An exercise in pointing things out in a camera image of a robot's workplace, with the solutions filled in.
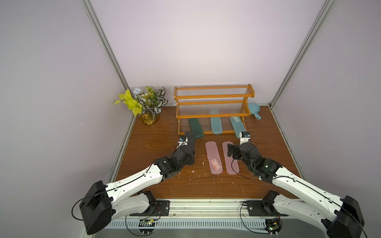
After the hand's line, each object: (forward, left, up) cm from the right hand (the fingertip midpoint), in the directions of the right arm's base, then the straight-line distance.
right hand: (235, 142), depth 79 cm
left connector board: (-36, +46, -18) cm, 61 cm away
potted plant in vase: (+21, +52, +9) cm, 57 cm away
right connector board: (-35, -17, -19) cm, 43 cm away
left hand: (-4, +23, -4) cm, 24 cm away
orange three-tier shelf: (+37, +10, -13) cm, 41 cm away
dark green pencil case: (+22, +23, -16) cm, 35 cm away
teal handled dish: (+43, -25, -19) cm, 53 cm away
